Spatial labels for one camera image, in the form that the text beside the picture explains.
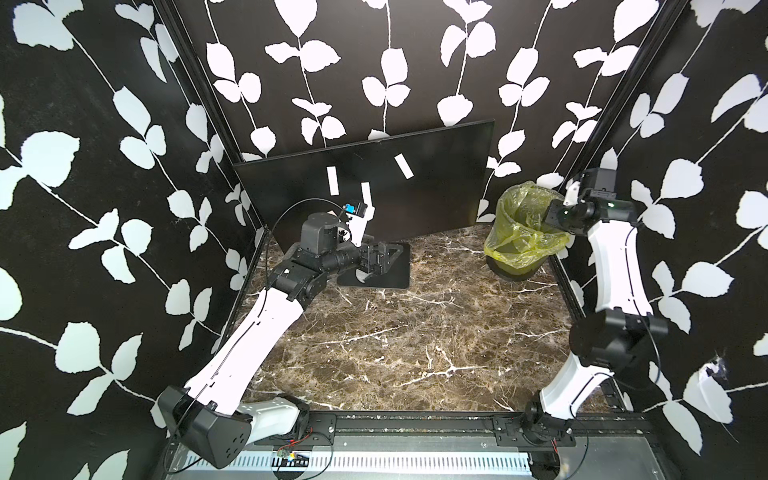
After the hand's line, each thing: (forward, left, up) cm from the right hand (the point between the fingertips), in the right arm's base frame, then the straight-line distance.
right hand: (549, 215), depth 82 cm
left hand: (-15, +45, +6) cm, 48 cm away
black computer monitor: (+49, +28, -24) cm, 62 cm away
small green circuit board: (-54, +69, -28) cm, 92 cm away
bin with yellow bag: (-3, +6, -7) cm, 10 cm away
